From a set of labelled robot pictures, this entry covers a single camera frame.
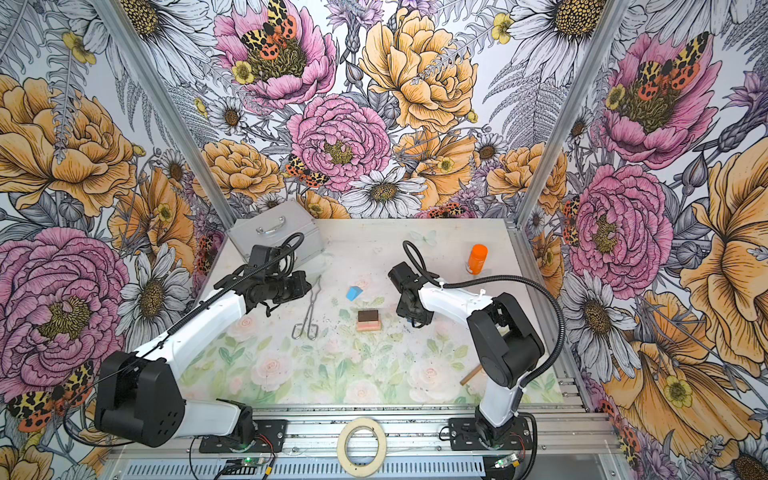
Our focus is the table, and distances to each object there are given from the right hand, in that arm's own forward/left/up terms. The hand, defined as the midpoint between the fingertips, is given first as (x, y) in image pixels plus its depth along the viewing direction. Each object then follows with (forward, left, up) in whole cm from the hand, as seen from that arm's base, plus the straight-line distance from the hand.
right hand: (413, 321), depth 92 cm
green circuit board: (-34, +42, -3) cm, 54 cm away
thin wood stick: (-15, -16, -4) cm, 22 cm away
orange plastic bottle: (+20, -23, +4) cm, 31 cm away
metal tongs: (0, +31, -3) cm, 31 cm away
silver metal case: (+28, +44, +14) cm, 54 cm away
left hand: (+4, +30, +11) cm, 32 cm away
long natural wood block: (-1, +13, -2) cm, 14 cm away
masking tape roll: (-35, +11, +1) cm, 37 cm away
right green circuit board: (-35, -21, -3) cm, 40 cm away
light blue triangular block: (+12, +19, -1) cm, 22 cm away
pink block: (0, +14, -1) cm, 14 cm away
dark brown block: (+1, +13, +3) cm, 14 cm away
